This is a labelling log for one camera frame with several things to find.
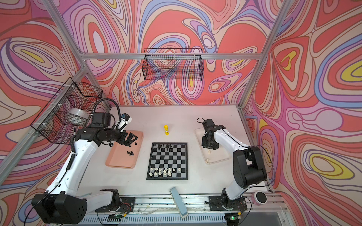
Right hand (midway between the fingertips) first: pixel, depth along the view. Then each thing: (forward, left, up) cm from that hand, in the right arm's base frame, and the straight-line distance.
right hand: (209, 148), depth 90 cm
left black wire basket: (+12, +79, +27) cm, 85 cm away
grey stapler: (-29, +20, -3) cm, 36 cm away
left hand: (+2, +46, +18) cm, 49 cm away
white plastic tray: (-3, -2, -4) cm, 5 cm away
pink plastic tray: (-2, +55, -4) cm, 55 cm away
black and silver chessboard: (-7, +26, -2) cm, 27 cm away
